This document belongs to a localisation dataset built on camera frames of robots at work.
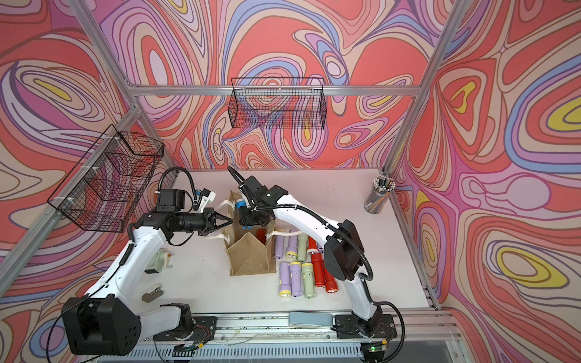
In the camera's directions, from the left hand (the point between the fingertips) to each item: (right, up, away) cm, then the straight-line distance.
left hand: (232, 222), depth 74 cm
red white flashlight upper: (+28, -12, +14) cm, 34 cm away
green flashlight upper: (+24, -10, +16) cm, 31 cm away
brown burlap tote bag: (+4, -12, +6) cm, 14 cm away
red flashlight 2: (+34, -23, +6) cm, 41 cm away
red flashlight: (+30, -16, +12) cm, 36 cm away
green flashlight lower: (+26, -19, +9) cm, 33 cm away
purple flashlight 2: (+20, -12, +14) cm, 27 cm away
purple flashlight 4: (+21, -21, +8) cm, 30 cm away
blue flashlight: (+1, +7, +8) cm, 10 cm away
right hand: (+3, -3, +8) cm, 9 cm away
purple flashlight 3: (+17, -24, +6) cm, 30 cm away
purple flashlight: (+15, -12, +16) cm, 25 cm away
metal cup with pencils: (+56, +12, +16) cm, 60 cm away
